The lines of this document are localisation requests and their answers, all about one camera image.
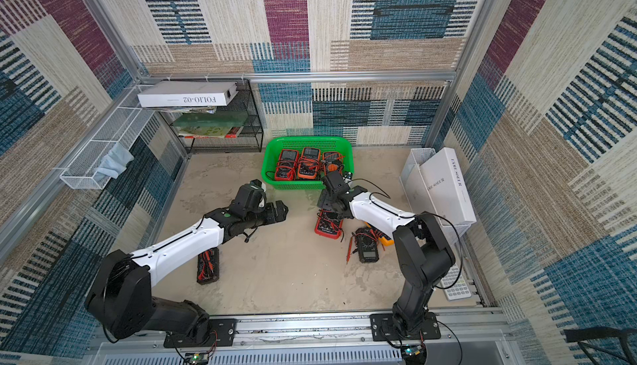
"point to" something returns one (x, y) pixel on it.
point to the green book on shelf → (209, 124)
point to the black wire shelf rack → (234, 128)
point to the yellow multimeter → (386, 242)
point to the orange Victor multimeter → (308, 163)
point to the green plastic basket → (326, 143)
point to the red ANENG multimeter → (328, 225)
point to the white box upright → (447, 190)
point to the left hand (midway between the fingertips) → (278, 210)
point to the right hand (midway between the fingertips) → (331, 200)
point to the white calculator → (460, 289)
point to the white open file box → (415, 190)
